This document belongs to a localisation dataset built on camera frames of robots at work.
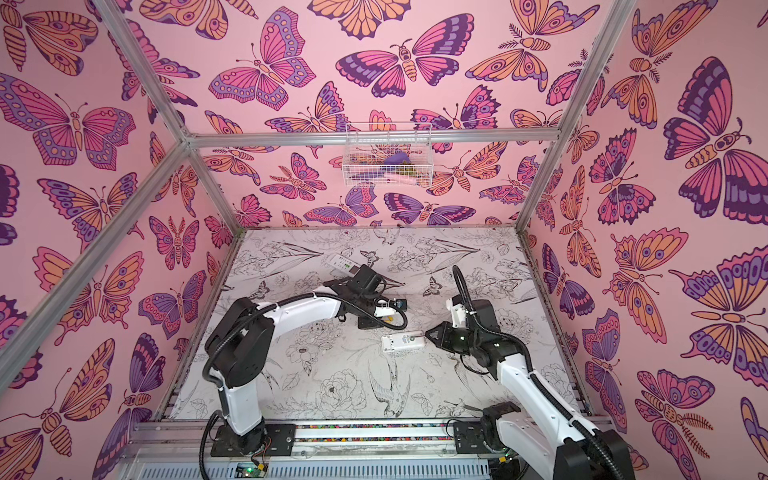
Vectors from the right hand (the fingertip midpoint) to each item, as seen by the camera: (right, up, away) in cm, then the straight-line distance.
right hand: (429, 330), depth 81 cm
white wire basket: (-11, +53, +15) cm, 56 cm away
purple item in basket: (-8, +52, +15) cm, 55 cm away
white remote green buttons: (-27, +17, +26) cm, 41 cm away
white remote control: (-8, -6, +8) cm, 12 cm away
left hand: (-12, +4, +10) cm, 16 cm away
